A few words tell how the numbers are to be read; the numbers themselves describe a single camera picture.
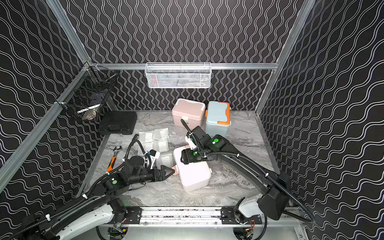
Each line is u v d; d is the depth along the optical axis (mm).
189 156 640
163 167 650
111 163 922
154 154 701
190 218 757
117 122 1067
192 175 743
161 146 1009
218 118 958
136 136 1031
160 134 1069
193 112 1013
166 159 929
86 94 926
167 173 673
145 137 1037
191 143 608
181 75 1301
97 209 586
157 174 640
